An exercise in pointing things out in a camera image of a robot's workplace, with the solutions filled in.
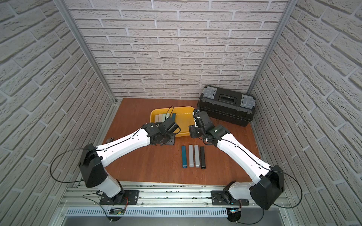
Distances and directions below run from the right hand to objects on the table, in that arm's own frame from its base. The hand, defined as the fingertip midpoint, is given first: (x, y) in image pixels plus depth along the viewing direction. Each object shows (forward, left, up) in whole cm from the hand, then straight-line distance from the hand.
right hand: (197, 127), depth 79 cm
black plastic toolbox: (+20, -24, -5) cm, 32 cm away
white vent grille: (-36, +50, -19) cm, 64 cm away
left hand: (-3, +14, -6) cm, 15 cm away
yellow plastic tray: (+24, +6, -20) cm, 32 cm away
